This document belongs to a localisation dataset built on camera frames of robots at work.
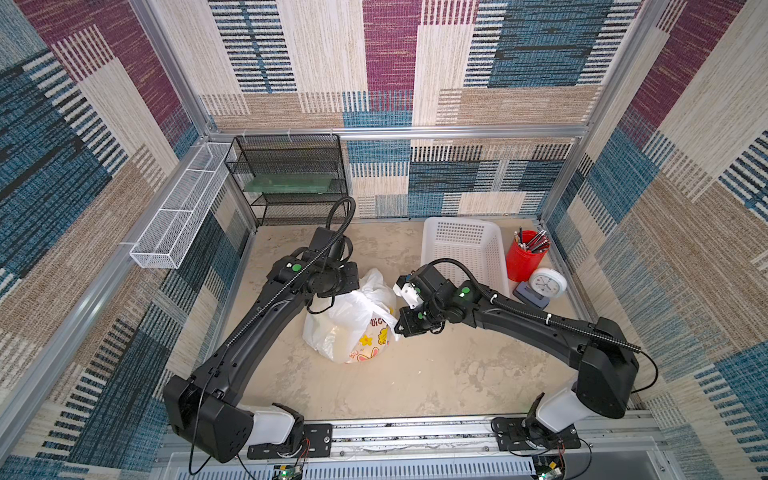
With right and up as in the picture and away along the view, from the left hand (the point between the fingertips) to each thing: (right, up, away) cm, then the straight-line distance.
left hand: (357, 279), depth 77 cm
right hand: (+11, -14, +1) cm, 18 cm away
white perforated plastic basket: (+37, +7, +34) cm, 51 cm away
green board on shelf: (-22, +28, +17) cm, 40 cm away
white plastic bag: (-1, -12, +1) cm, 12 cm away
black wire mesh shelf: (-25, +40, +25) cm, 53 cm away
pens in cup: (+55, +9, +20) cm, 59 cm away
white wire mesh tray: (-59, +17, +20) cm, 64 cm away
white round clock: (+58, -3, +18) cm, 60 cm away
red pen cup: (+51, +3, +21) cm, 55 cm away
